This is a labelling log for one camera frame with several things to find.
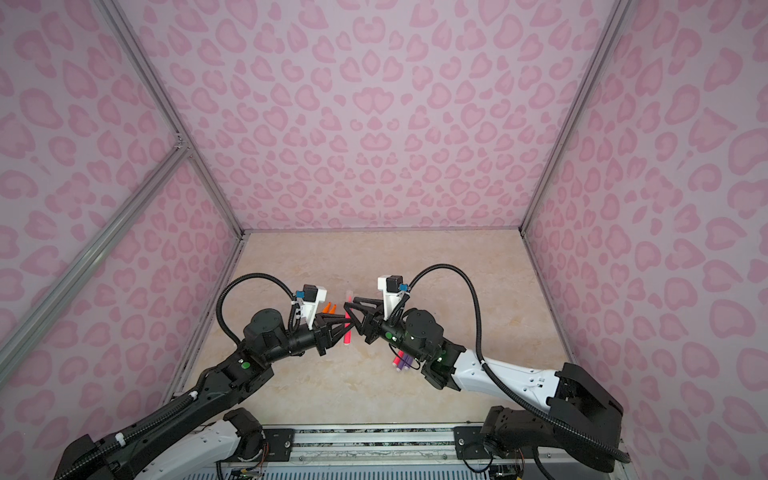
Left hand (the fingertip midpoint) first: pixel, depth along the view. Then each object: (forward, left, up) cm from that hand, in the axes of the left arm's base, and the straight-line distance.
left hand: (354, 319), depth 69 cm
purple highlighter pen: (-2, -11, -24) cm, 26 cm away
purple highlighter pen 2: (-1, -13, -23) cm, 27 cm away
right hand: (+2, +1, +4) cm, 4 cm away
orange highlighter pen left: (-1, +5, +5) cm, 8 cm away
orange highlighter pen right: (0, +4, +4) cm, 6 cm away
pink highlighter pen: (-2, +2, -2) cm, 3 cm away
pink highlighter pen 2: (-1, -10, -23) cm, 25 cm away
